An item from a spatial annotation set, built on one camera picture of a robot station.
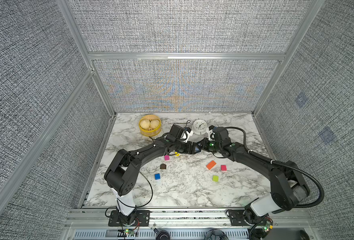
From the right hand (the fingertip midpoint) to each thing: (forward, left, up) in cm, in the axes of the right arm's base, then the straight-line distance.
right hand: (196, 143), depth 88 cm
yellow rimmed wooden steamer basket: (+20, +31, -7) cm, 37 cm away
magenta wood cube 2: (-9, -17, -13) cm, 23 cm away
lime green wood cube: (-15, -11, -13) cm, 23 cm away
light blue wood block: (-7, +1, +4) cm, 8 cm away
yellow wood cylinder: (-1, +11, -10) cm, 16 cm away
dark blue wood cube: (-15, +23, -12) cm, 30 cm away
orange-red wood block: (-8, -9, -13) cm, 17 cm away
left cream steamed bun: (+20, +34, -5) cm, 40 cm away
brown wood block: (-8, +20, -13) cm, 26 cm away
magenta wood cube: (-3, +18, -11) cm, 21 cm away
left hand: (-5, +1, 0) cm, 5 cm away
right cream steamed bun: (+21, +28, -6) cm, 35 cm away
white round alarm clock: (+19, -4, -8) cm, 21 cm away
